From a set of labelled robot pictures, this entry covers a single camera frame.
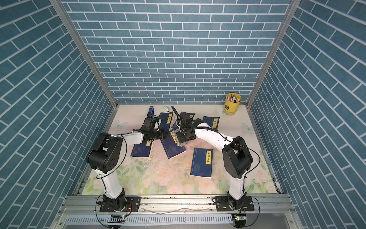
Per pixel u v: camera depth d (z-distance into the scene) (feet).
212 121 3.55
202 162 2.86
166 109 3.77
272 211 2.39
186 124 2.26
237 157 1.59
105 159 1.64
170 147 3.09
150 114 3.56
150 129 2.60
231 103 3.45
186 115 2.36
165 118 3.56
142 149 3.09
